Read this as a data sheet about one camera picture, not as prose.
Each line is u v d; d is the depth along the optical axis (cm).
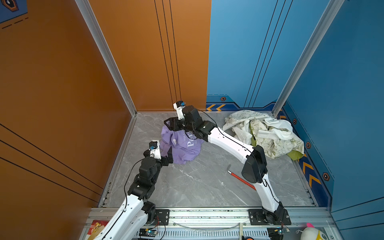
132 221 57
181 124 70
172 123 71
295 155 96
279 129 88
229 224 73
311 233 64
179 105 71
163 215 74
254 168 50
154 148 65
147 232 70
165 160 69
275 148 89
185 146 92
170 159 72
